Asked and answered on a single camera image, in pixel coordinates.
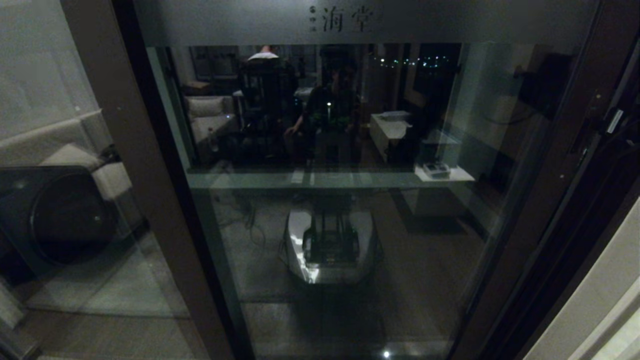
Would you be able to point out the grey rug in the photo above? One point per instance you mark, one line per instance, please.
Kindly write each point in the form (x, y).
(115, 285)

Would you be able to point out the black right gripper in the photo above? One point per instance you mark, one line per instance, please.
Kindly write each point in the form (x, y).
(631, 127)

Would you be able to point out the brown framed glass sliding door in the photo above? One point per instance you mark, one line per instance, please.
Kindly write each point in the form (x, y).
(525, 225)

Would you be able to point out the dark outer door frame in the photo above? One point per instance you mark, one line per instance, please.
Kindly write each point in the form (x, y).
(545, 320)

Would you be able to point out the small dark cloth item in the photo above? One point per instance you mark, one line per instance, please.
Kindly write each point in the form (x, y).
(109, 152)

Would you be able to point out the beige sofa cushion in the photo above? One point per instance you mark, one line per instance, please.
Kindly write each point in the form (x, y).
(70, 155)

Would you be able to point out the beige sofa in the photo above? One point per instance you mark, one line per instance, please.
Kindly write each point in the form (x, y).
(115, 182)

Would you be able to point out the brown framed fixed glass panel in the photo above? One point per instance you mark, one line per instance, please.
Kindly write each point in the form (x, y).
(132, 125)

